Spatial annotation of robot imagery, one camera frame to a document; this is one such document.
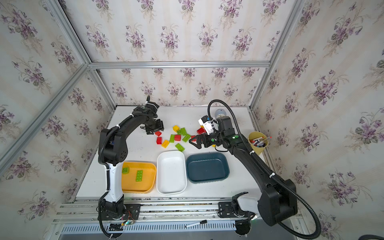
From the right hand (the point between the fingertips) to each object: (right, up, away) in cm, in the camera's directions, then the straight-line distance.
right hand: (194, 139), depth 76 cm
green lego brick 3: (-10, -8, +20) cm, 24 cm away
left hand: (-23, +4, +22) cm, 32 cm away
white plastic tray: (-14, -21, +11) cm, 28 cm away
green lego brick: (-15, -3, +25) cm, 30 cm away
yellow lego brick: (-20, -6, +22) cm, 30 cm away
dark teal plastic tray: (+8, -18, +12) cm, 23 cm away
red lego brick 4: (-1, -1, +26) cm, 26 cm away
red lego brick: (-25, +1, +27) cm, 37 cm away
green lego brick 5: (-11, +2, +28) cm, 30 cm away
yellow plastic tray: (-37, -26, +6) cm, 45 cm away
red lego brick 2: (-24, -4, +24) cm, 34 cm away
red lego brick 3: (-11, -2, +26) cm, 28 cm away
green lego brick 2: (-5, -2, +25) cm, 26 cm away
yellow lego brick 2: (-13, +4, +29) cm, 32 cm away
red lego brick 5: (+5, +2, +28) cm, 29 cm away
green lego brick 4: (-7, +2, +28) cm, 29 cm away
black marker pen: (+4, -39, -5) cm, 40 cm away
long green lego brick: (-32, -22, +8) cm, 40 cm away
